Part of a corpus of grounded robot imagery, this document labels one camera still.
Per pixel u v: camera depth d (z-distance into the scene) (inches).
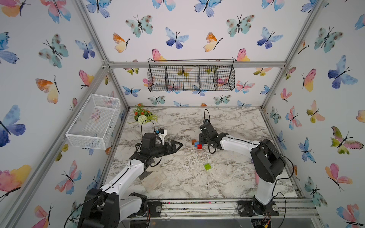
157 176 33.4
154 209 29.1
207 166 34.8
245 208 28.9
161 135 30.0
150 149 25.4
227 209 29.7
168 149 28.0
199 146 38.4
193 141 38.5
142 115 36.9
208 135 28.6
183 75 38.5
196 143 37.8
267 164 19.1
